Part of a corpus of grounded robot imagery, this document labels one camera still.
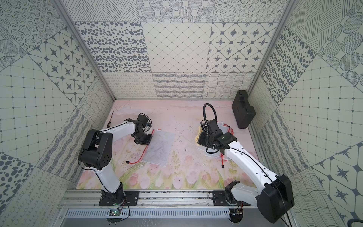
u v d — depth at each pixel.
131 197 0.74
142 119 0.80
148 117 0.90
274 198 0.39
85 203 0.73
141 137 0.82
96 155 0.49
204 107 0.64
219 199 0.73
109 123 1.04
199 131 0.81
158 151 0.91
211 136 0.60
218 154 0.61
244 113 0.91
